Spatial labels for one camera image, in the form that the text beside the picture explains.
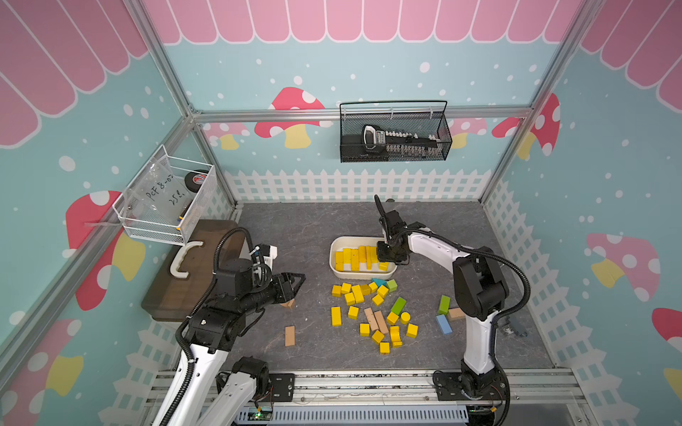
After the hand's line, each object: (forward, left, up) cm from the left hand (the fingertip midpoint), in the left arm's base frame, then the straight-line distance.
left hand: (300, 283), depth 70 cm
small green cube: (+10, -28, -21) cm, 36 cm away
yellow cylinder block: (+25, -17, -21) cm, 37 cm away
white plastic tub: (+27, -9, -18) cm, 34 cm away
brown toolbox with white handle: (+5, +33, -3) cm, 33 cm away
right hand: (+21, -25, -19) cm, 38 cm away
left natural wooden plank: (-1, -20, -22) cm, 30 cm away
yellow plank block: (+23, -12, -21) cm, 33 cm away
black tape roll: (+29, +35, +10) cm, 47 cm away
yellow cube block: (+1, -14, -21) cm, 26 cm away
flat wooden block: (-7, +6, -23) cm, 25 cm away
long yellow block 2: (+21, -15, -22) cm, 34 cm away
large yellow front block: (0, -9, -23) cm, 24 cm away
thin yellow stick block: (+22, -20, -20) cm, 36 cm away
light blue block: (-2, -44, -22) cm, 49 cm away
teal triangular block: (+12, -24, -22) cm, 35 cm away
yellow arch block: (-6, -28, -23) cm, 36 cm away
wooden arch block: (+3, +6, -21) cm, 22 cm away
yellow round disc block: (-1, -31, -21) cm, 38 cm away
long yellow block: (+21, -9, -22) cm, 31 cm away
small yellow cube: (+18, -26, -21) cm, 38 cm away
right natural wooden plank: (-2, -23, -22) cm, 32 cm away
